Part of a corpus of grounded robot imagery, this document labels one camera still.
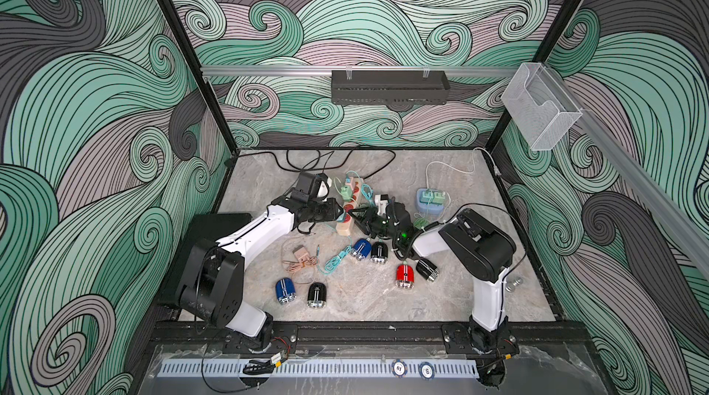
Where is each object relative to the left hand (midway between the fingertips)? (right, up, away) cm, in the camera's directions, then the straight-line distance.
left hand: (339, 207), depth 86 cm
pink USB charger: (-12, -15, +1) cm, 19 cm away
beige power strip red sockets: (+2, -6, -1) cm, 6 cm away
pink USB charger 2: (+6, +7, +12) cm, 15 cm away
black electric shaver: (+13, -15, +1) cm, 20 cm away
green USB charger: (+3, +4, +4) cm, 7 cm away
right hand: (+2, -4, +3) cm, 5 cm away
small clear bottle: (+52, -23, -5) cm, 57 cm away
